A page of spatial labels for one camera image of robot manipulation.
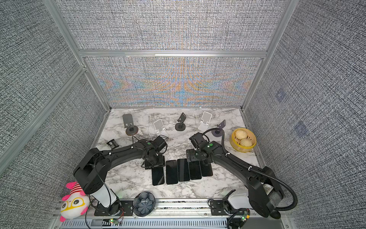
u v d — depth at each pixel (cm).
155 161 76
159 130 100
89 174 45
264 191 41
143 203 74
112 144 96
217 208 73
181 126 106
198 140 65
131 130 103
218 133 103
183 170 152
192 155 74
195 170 167
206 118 101
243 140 93
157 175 84
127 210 73
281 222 71
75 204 69
